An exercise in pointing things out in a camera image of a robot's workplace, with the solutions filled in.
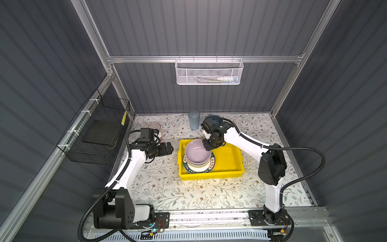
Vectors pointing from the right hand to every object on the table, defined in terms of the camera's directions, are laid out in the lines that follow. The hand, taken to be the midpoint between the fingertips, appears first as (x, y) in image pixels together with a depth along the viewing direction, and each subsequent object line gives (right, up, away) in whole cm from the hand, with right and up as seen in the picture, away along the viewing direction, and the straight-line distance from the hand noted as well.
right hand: (208, 147), depth 89 cm
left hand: (-25, -1, -4) cm, 25 cm away
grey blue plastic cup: (-9, +20, +19) cm, 29 cm away
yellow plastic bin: (+13, -10, +5) cm, 18 cm away
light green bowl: (-6, -11, -4) cm, 13 cm away
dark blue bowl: (+4, +20, +24) cm, 31 cm away
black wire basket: (-57, +9, -18) cm, 60 cm away
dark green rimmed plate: (+2, -10, 0) cm, 10 cm away
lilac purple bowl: (-7, -4, +1) cm, 8 cm away
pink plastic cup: (-37, +13, +23) cm, 46 cm away
